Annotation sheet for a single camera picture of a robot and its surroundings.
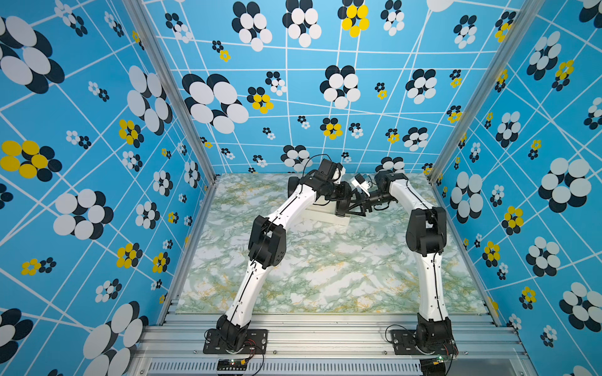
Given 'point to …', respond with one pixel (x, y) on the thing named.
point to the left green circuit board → (232, 364)
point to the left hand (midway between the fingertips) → (354, 192)
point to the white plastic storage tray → (323, 210)
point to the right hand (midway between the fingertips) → (349, 206)
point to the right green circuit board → (440, 359)
